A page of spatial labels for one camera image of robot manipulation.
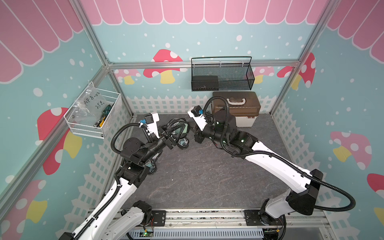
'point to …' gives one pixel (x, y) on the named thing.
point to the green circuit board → (146, 234)
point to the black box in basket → (205, 83)
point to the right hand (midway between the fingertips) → (186, 124)
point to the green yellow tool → (104, 114)
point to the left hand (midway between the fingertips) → (184, 127)
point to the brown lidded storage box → (244, 106)
